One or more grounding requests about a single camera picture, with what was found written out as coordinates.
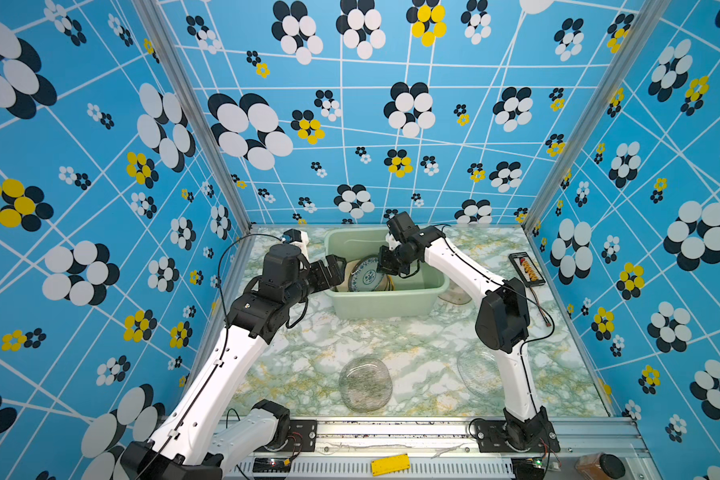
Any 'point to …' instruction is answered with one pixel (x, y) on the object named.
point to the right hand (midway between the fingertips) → (377, 268)
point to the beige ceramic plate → (349, 268)
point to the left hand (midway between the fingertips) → (334, 263)
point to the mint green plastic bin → (418, 295)
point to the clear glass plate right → (480, 372)
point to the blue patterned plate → (365, 276)
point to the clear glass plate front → (365, 384)
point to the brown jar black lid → (600, 466)
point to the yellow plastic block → (390, 465)
